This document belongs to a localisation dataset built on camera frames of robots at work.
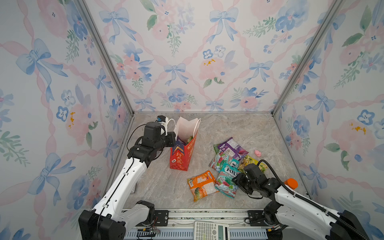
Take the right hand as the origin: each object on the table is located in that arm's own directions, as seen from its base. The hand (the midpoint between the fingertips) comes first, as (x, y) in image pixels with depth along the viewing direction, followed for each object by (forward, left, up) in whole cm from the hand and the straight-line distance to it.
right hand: (232, 180), depth 84 cm
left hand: (+15, +31, +24) cm, 42 cm away
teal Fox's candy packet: (-2, +5, +1) cm, 5 cm away
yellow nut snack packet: (+13, -11, 0) cm, 17 cm away
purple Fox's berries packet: (+9, +29, +21) cm, 37 cm away
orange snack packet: (-3, +17, +1) cm, 17 cm away
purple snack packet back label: (+20, -3, +1) cm, 20 cm away
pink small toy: (+18, -19, 0) cm, 26 cm away
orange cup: (-3, -28, +8) cm, 29 cm away
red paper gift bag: (+24, +27, +13) cm, 38 cm away
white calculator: (-24, +13, -1) cm, 27 cm away
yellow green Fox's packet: (+26, +25, +3) cm, 36 cm away
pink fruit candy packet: (+14, +6, +1) cm, 15 cm away
